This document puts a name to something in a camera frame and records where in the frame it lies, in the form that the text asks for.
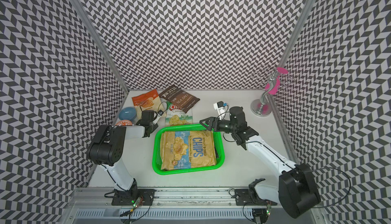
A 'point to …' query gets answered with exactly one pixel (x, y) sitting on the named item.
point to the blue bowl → (127, 113)
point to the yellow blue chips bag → (187, 149)
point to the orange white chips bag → (150, 101)
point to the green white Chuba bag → (175, 116)
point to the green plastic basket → (157, 159)
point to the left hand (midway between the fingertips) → (147, 121)
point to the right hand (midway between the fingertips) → (203, 125)
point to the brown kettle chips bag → (180, 99)
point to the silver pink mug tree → (262, 107)
